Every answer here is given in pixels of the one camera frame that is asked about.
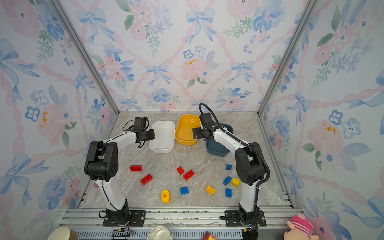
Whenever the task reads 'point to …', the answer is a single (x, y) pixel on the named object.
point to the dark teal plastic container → (215, 148)
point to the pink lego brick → (95, 185)
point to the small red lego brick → (180, 170)
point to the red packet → (207, 236)
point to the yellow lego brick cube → (235, 182)
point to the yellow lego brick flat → (210, 190)
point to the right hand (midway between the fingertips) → (200, 131)
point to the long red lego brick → (146, 179)
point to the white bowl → (160, 233)
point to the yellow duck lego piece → (165, 196)
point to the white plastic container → (164, 137)
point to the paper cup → (64, 233)
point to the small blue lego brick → (229, 167)
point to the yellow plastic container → (184, 132)
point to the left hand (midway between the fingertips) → (153, 133)
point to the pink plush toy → (301, 229)
